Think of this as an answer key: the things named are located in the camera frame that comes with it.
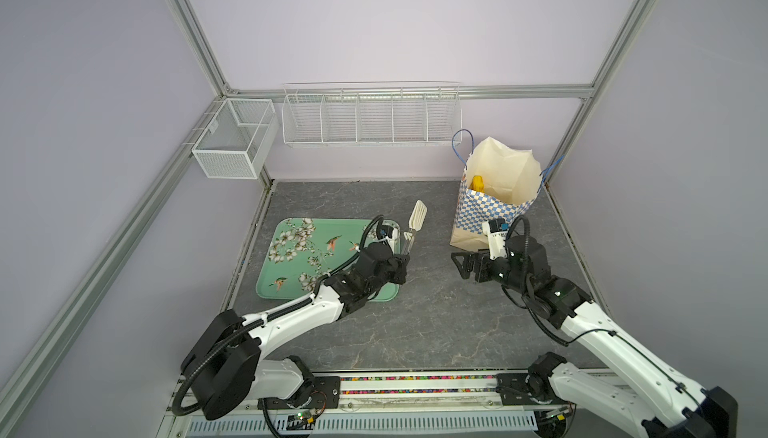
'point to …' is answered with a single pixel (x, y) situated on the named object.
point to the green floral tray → (295, 252)
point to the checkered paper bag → (499, 183)
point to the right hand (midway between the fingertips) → (465, 253)
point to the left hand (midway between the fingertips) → (408, 260)
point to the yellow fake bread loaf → (477, 183)
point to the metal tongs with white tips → (415, 222)
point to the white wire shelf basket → (374, 114)
